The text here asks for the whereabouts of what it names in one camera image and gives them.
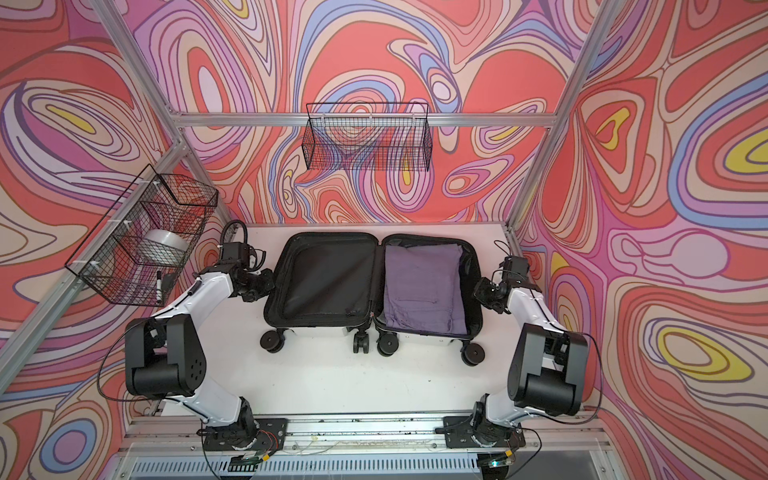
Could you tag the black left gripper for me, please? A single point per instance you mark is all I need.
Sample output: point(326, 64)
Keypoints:
point(269, 285)

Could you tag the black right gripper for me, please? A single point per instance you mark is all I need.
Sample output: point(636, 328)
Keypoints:
point(478, 293)

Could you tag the purple jeans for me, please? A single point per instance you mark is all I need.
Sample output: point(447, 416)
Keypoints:
point(422, 290)

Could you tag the black white suitcase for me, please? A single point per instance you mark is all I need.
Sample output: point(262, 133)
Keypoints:
point(336, 280)

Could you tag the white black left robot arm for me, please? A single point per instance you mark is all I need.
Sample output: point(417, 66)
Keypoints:
point(164, 356)

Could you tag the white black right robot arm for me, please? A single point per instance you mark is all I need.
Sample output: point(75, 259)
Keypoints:
point(547, 374)

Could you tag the silver tape roll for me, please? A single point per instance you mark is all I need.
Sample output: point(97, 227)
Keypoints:
point(163, 248)

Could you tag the black marker pen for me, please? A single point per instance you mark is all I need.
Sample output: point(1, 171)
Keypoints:
point(158, 288)

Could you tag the black wire basket left wall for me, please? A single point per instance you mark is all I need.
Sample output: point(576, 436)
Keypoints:
point(136, 254)

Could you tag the black wire basket wall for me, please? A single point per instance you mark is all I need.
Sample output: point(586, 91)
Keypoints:
point(368, 136)
point(136, 254)

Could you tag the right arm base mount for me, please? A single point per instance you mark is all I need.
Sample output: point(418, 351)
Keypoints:
point(480, 432)

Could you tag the black wire basket back wall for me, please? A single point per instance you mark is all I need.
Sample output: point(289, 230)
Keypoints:
point(368, 136)

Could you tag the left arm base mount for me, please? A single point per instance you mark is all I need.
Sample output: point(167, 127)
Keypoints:
point(264, 436)

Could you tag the aluminium front rail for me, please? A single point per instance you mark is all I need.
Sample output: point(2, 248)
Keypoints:
point(410, 445)

